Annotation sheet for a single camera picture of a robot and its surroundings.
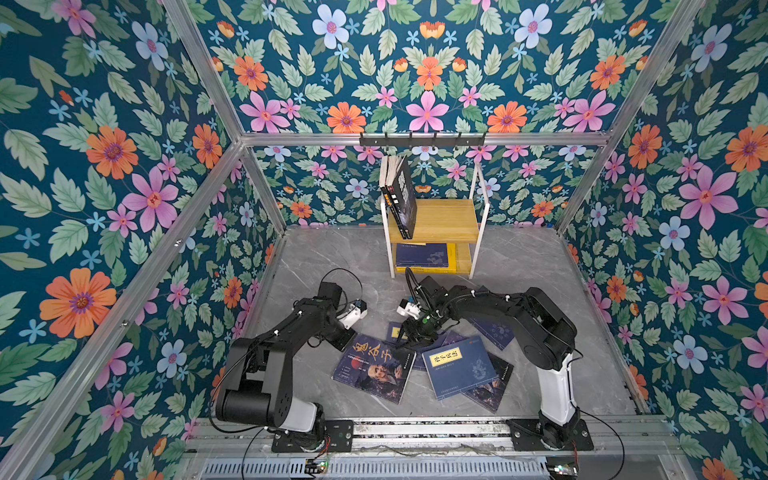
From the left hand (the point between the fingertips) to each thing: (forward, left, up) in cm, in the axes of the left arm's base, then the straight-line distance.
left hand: (352, 333), depth 88 cm
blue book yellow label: (+25, -26, +4) cm, 37 cm away
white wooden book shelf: (+32, -33, +14) cm, 48 cm away
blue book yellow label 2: (-12, -30, -1) cm, 32 cm away
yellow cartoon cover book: (+21, -33, +2) cm, 39 cm away
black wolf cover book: (+28, -17, +31) cm, 45 cm away
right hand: (-4, -15, +1) cm, 15 cm away
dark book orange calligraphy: (-10, -7, -2) cm, 12 cm away
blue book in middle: (-1, -13, -1) cm, 13 cm away
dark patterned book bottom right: (-19, -38, -3) cm, 42 cm away
